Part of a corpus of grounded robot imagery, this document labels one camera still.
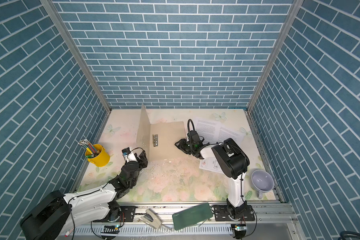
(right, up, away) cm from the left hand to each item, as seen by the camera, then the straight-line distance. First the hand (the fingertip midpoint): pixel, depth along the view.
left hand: (143, 152), depth 85 cm
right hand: (+18, +3, +12) cm, 21 cm away
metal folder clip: (+4, +5, +17) cm, 18 cm away
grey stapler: (+8, -28, -15) cm, 33 cm away
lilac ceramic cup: (+68, -16, -1) cm, 70 cm away
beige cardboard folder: (+12, +9, +23) cm, 28 cm away
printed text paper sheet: (+41, +12, +23) cm, 48 cm away
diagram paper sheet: (+40, -8, +6) cm, 41 cm away
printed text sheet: (+64, +7, +21) cm, 67 cm away
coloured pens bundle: (-31, +6, -4) cm, 32 cm away
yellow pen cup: (-24, -4, 0) cm, 24 cm away
